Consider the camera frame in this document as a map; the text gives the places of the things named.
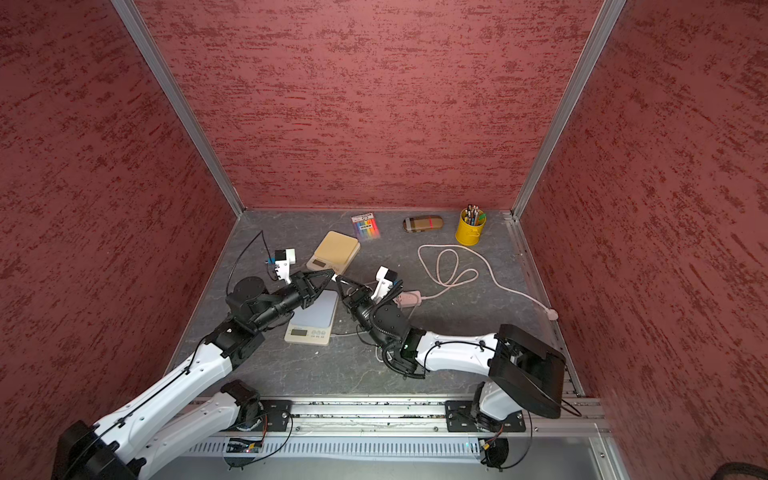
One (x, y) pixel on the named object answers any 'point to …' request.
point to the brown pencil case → (415, 224)
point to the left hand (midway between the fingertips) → (335, 280)
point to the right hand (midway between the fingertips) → (332, 284)
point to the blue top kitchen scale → (313, 325)
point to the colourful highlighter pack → (366, 226)
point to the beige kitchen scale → (336, 251)
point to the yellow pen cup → (470, 226)
